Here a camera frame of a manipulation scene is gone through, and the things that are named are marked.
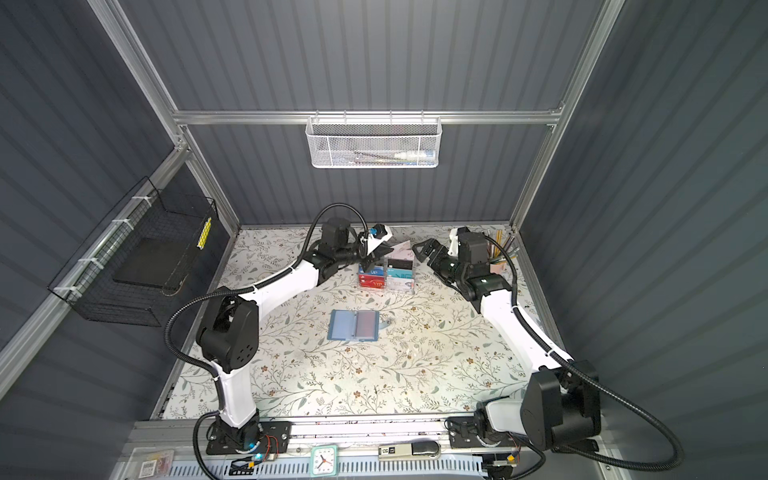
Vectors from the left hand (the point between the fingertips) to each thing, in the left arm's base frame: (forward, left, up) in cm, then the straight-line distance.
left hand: (389, 245), depth 87 cm
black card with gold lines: (+3, -4, -13) cm, 14 cm away
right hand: (-7, -9, +3) cm, 12 cm away
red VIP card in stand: (-1, +6, -17) cm, 18 cm away
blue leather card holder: (-15, +12, -21) cm, 29 cm away
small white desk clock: (-50, +18, -20) cm, 56 cm away
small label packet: (-48, +57, -20) cm, 77 cm away
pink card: (0, -4, -3) cm, 4 cm away
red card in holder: (-15, +8, -21) cm, 27 cm away
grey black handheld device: (-49, -4, -16) cm, 52 cm away
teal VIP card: (0, -4, -15) cm, 15 cm away
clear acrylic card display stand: (-2, -2, -18) cm, 18 cm away
